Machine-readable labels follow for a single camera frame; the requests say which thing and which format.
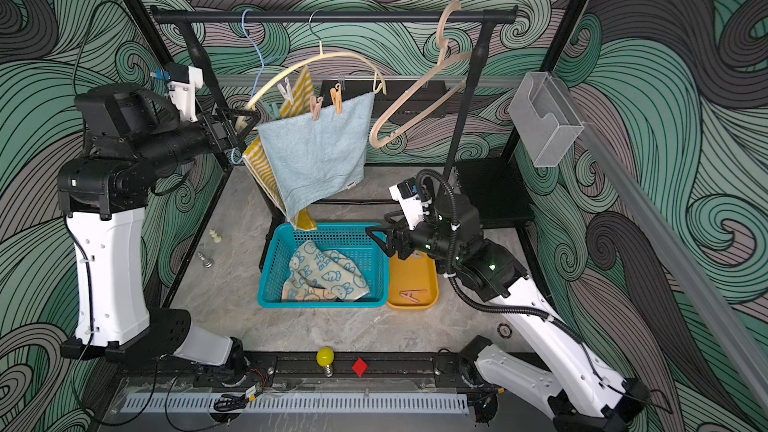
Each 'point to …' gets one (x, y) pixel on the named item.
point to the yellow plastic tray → (413, 282)
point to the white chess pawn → (217, 238)
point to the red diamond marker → (360, 367)
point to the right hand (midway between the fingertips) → (373, 226)
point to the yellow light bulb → (325, 357)
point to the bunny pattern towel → (320, 276)
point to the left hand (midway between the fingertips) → (246, 113)
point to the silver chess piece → (208, 263)
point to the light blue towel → (315, 160)
